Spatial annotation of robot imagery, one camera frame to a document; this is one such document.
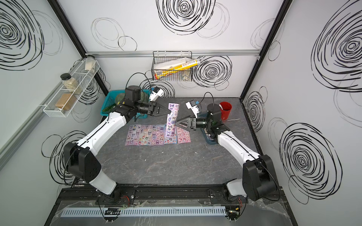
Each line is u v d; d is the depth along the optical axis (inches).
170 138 37.9
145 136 37.9
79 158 16.5
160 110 26.3
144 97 25.7
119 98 42.4
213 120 24.4
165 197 29.4
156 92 26.2
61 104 25.9
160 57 36.8
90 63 34.1
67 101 26.4
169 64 34.2
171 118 26.7
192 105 26.4
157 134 38.9
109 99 43.3
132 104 24.4
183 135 38.1
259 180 16.4
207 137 37.9
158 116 25.8
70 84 27.9
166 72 33.4
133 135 38.1
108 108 40.1
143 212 30.3
